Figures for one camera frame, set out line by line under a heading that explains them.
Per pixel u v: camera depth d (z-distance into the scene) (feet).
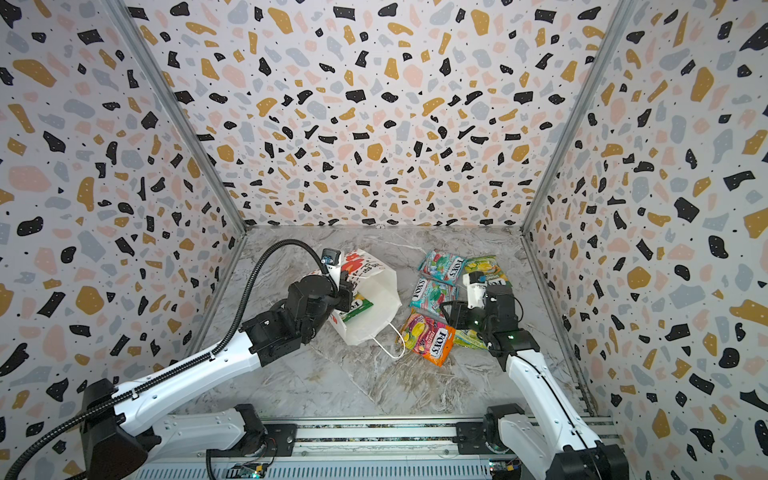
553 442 1.38
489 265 3.50
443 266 3.48
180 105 2.83
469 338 2.95
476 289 2.41
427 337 2.93
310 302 1.70
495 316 2.02
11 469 1.11
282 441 2.41
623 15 2.35
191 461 2.23
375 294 3.05
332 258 1.98
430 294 3.23
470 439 2.40
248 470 2.30
